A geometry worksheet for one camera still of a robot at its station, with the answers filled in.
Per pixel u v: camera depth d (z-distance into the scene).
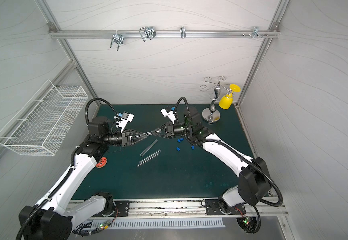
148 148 0.95
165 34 0.78
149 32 0.76
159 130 0.65
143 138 0.65
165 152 0.92
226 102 1.00
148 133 0.65
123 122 0.63
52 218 0.37
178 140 0.98
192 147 0.95
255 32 0.76
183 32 0.78
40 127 0.68
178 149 0.95
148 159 0.90
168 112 0.66
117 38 0.78
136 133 0.64
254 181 0.42
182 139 0.99
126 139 0.60
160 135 0.65
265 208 0.74
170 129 0.61
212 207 0.73
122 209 0.73
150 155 0.91
